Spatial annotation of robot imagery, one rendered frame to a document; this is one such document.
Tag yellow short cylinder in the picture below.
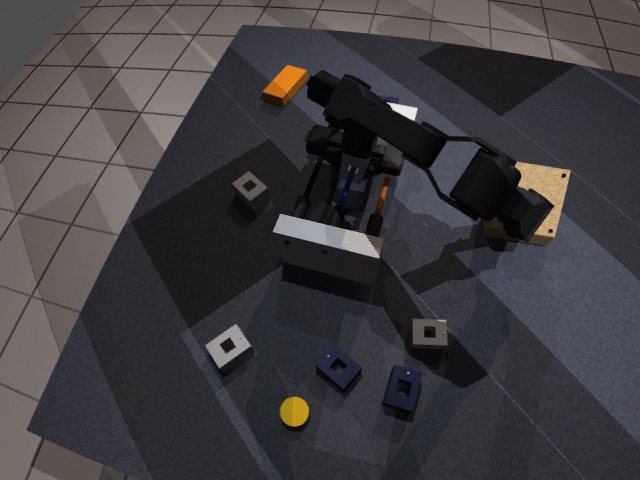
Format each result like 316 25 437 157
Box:
280 397 309 427

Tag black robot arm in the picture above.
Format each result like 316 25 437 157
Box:
306 70 554 243

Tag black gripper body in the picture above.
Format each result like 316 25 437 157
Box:
306 124 404 177

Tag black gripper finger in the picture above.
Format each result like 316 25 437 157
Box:
322 136 343 173
363 157 382 180

